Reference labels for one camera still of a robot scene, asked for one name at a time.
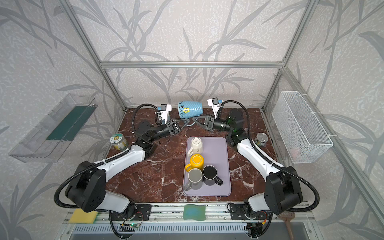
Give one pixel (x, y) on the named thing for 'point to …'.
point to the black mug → (209, 175)
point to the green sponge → (191, 211)
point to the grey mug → (195, 177)
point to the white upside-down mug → (197, 147)
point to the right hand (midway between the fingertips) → (194, 116)
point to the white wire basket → (302, 133)
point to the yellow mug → (196, 161)
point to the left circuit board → (130, 227)
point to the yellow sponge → (79, 216)
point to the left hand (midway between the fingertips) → (190, 119)
